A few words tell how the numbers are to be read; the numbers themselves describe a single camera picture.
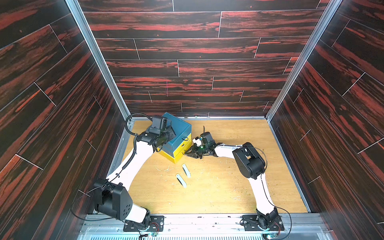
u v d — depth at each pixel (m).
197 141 0.98
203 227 0.73
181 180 0.88
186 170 0.93
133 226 0.72
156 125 0.61
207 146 0.85
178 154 0.91
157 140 0.57
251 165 0.59
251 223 0.73
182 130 0.84
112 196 0.41
